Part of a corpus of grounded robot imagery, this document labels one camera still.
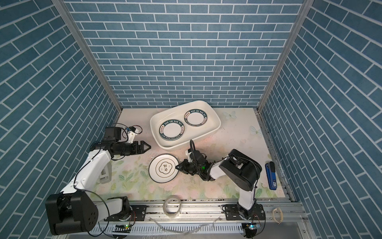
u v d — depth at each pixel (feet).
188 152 2.84
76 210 1.29
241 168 1.65
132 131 2.48
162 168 2.84
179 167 2.82
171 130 3.49
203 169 2.38
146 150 2.50
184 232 2.27
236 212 2.43
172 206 2.53
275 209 2.42
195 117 3.69
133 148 2.37
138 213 2.42
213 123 3.65
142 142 2.43
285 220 2.35
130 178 2.80
